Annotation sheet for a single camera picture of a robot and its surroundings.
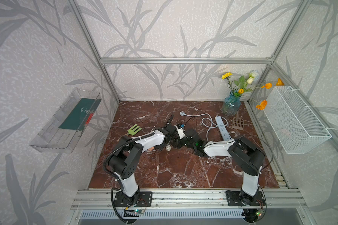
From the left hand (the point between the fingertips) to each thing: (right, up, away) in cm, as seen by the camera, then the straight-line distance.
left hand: (154, 143), depth 92 cm
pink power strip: (-1, -2, -6) cm, 7 cm away
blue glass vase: (+56, +27, +12) cm, 63 cm away
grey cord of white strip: (+19, +20, +19) cm, 34 cm away
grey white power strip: (+48, +6, +4) cm, 49 cm away
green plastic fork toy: (-18, +6, +10) cm, 21 cm away
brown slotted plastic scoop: (+61, +13, +13) cm, 64 cm away
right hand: (+11, +5, -3) cm, 12 cm away
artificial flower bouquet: (+61, +39, +2) cm, 73 cm away
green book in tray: (-33, +19, -24) cm, 45 cm away
